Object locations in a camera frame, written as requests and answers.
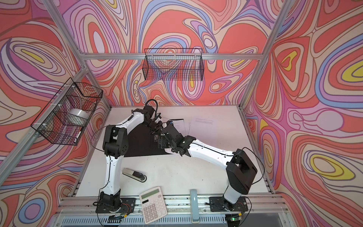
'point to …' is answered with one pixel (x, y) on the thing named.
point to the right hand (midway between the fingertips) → (163, 143)
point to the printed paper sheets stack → (197, 127)
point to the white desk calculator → (153, 205)
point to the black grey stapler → (137, 176)
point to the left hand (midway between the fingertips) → (167, 132)
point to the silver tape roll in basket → (80, 113)
